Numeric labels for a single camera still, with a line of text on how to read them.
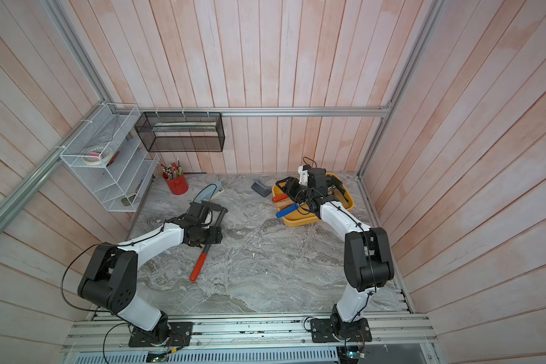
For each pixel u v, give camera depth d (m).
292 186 0.80
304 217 0.96
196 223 0.72
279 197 1.02
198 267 0.87
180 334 0.73
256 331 0.75
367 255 0.52
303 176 0.84
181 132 1.04
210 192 1.13
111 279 0.45
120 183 0.78
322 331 0.73
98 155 0.74
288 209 0.97
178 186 1.07
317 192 0.73
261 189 1.12
